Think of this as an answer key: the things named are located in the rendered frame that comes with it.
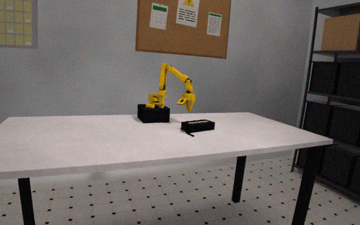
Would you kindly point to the black power strip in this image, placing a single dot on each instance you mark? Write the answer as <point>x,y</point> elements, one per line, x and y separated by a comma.
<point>197,126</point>

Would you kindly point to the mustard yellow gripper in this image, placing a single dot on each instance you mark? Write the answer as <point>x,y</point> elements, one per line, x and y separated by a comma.
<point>184,100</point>

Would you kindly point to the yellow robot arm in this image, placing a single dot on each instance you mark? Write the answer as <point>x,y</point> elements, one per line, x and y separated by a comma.
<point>155,98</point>

